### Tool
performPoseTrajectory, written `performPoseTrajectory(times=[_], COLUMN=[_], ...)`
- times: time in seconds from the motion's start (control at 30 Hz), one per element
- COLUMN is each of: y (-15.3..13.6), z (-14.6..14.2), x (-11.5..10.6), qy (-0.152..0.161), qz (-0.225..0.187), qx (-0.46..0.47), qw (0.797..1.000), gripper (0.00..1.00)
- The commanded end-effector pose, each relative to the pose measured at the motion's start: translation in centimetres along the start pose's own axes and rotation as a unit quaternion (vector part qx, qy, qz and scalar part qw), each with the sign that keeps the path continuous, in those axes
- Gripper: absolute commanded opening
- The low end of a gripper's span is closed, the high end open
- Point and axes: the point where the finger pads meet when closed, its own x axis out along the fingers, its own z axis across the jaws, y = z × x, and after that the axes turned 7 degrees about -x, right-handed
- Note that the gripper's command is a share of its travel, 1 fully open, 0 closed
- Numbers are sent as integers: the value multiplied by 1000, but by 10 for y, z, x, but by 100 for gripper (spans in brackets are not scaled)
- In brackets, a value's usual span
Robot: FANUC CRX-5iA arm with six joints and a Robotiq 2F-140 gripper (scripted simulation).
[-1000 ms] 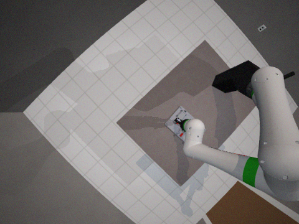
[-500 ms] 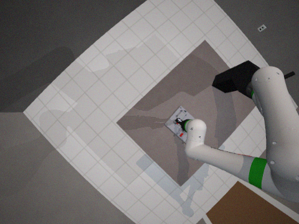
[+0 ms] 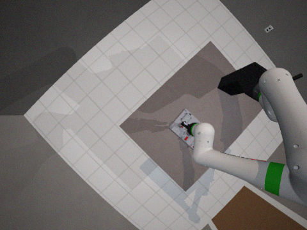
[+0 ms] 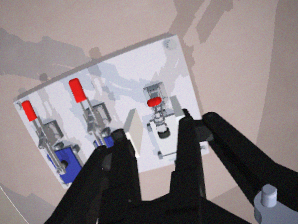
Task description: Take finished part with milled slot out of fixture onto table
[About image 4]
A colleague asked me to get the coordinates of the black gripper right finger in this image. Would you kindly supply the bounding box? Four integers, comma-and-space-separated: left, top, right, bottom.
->
163, 95, 298, 224

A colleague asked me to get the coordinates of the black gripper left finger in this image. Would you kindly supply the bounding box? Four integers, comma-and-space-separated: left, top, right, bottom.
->
44, 108, 144, 224

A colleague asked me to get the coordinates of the white fixture plate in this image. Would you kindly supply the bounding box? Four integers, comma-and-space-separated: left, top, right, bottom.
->
13, 34, 201, 173

